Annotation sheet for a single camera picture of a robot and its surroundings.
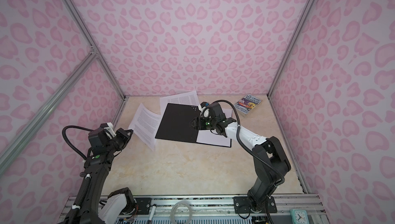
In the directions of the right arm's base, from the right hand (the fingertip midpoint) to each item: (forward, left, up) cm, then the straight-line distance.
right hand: (194, 122), depth 85 cm
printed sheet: (-9, -6, +1) cm, 11 cm away
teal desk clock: (-40, -48, -14) cm, 64 cm away
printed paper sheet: (+33, +8, -16) cm, 37 cm away
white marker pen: (-39, +18, -15) cm, 45 cm away
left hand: (-6, +31, +3) cm, 32 cm away
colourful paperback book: (+27, -36, -15) cm, 47 cm away
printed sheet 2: (+4, +33, -10) cm, 34 cm away
